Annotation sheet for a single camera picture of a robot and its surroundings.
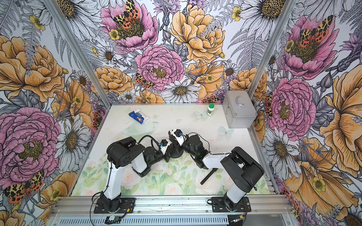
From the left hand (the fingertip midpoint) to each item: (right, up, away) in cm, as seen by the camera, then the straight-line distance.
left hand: (176, 149), depth 94 cm
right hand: (-1, +8, -8) cm, 12 cm away
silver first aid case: (+44, +26, +5) cm, 51 cm away
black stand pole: (+19, -13, -11) cm, 26 cm away
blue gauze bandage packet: (-29, +22, +16) cm, 40 cm away
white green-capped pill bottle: (+25, +27, +14) cm, 40 cm away
